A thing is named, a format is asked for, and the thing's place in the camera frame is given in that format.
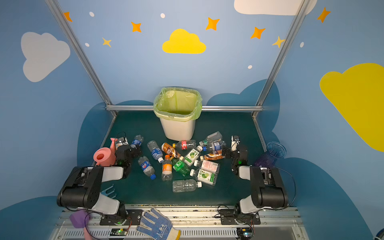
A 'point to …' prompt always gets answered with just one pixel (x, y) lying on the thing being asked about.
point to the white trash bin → (179, 131)
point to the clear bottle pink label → (208, 165)
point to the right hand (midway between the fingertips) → (232, 143)
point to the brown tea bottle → (217, 155)
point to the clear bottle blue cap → (146, 165)
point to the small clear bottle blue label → (138, 140)
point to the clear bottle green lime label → (204, 176)
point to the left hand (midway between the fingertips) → (133, 146)
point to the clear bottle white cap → (184, 185)
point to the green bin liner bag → (177, 104)
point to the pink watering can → (105, 156)
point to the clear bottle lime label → (192, 155)
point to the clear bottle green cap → (215, 137)
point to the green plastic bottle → (180, 166)
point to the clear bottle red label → (186, 145)
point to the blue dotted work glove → (162, 230)
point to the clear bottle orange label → (167, 169)
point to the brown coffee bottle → (167, 148)
